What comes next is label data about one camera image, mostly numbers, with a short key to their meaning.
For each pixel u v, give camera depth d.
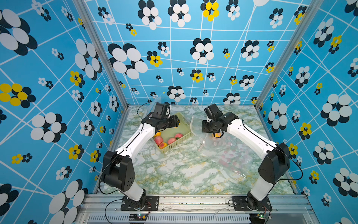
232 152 0.94
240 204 0.72
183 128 1.08
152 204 0.74
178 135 0.95
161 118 0.65
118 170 0.43
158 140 0.93
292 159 0.84
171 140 0.93
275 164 0.44
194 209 0.72
